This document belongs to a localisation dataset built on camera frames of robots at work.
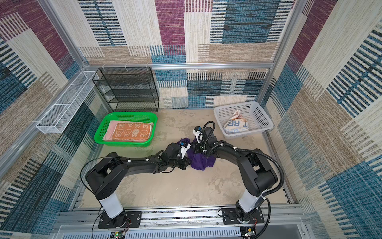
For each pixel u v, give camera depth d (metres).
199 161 0.89
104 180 0.47
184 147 0.81
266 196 0.50
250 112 1.15
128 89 1.09
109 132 1.03
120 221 0.64
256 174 0.47
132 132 1.02
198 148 0.81
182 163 0.80
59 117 0.71
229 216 0.73
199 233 0.70
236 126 1.02
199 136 0.83
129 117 1.15
